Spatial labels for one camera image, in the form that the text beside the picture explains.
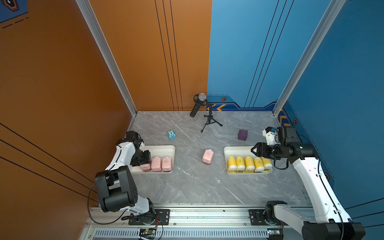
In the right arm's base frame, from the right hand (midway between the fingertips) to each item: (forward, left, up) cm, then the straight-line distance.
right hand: (256, 150), depth 75 cm
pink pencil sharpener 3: (-4, +59, -13) cm, 61 cm away
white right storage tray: (+13, 0, -23) cm, 26 cm away
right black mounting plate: (-27, +1, -19) cm, 33 cm away
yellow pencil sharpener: (-2, +11, -12) cm, 17 cm away
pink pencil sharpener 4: (+3, +24, -12) cm, 27 cm away
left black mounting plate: (-27, +48, -20) cm, 58 cm away
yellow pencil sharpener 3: (-1, 0, -13) cm, 13 cm away
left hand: (+1, +61, -13) cm, 63 cm away
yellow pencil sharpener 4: (-3, -4, -12) cm, 13 cm away
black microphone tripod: (+33, +21, -10) cm, 41 cm away
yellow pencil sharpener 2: (-1, +6, -13) cm, 14 cm away
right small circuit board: (-32, -6, -21) cm, 39 cm away
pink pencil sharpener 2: (-2, +54, -13) cm, 56 cm away
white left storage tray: (+10, +57, -19) cm, 61 cm away
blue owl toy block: (+23, +49, -18) cm, 57 cm away
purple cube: (+22, -1, -16) cm, 27 cm away
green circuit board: (-32, +54, -22) cm, 67 cm away
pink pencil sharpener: (-2, +48, -13) cm, 50 cm away
